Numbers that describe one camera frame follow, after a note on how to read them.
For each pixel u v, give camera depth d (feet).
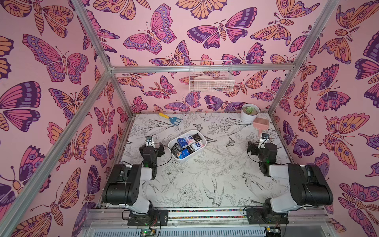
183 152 3.02
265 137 2.62
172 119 3.84
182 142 3.17
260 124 3.70
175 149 3.09
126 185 1.51
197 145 3.12
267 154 2.36
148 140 2.61
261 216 2.39
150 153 2.37
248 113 3.49
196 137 3.28
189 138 3.21
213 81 3.02
